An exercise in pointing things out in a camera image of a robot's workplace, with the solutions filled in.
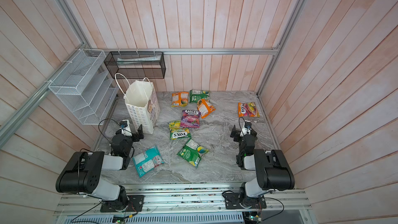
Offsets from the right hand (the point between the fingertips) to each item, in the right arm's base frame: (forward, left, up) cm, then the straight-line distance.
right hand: (242, 125), depth 92 cm
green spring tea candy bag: (-15, +30, -6) cm, 34 cm away
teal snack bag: (-21, +55, -6) cm, 59 cm away
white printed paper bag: (0, +56, +18) cm, 59 cm away
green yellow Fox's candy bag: (-2, +41, -5) cm, 41 cm away
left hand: (-2, +65, +1) cm, 65 cm away
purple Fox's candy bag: (+8, +33, -5) cm, 34 cm away
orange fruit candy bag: (+18, -8, -6) cm, 20 cm away
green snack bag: (+32, +29, -6) cm, 44 cm away
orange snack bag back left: (+26, +41, -6) cm, 49 cm away
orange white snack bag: (+17, +23, -5) cm, 29 cm away
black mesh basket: (+36, +70, +18) cm, 80 cm away
